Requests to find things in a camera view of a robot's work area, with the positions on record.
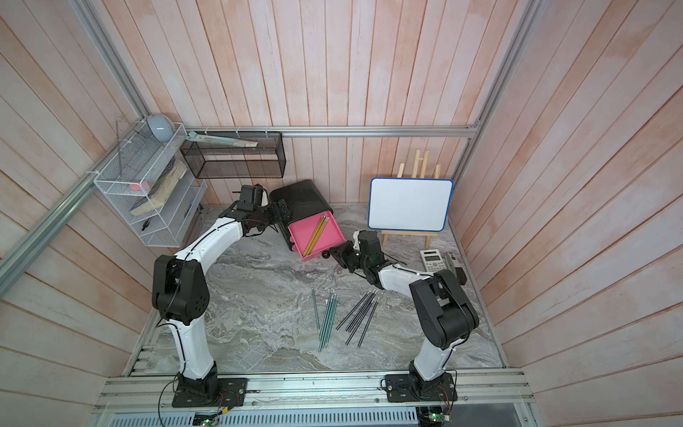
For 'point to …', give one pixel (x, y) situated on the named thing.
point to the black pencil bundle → (364, 309)
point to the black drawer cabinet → (305, 201)
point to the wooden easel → (414, 173)
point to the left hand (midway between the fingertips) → (284, 216)
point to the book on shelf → (162, 189)
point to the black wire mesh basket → (215, 160)
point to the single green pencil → (316, 310)
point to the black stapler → (457, 268)
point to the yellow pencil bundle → (318, 241)
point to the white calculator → (432, 261)
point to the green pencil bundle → (328, 320)
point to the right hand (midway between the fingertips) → (327, 249)
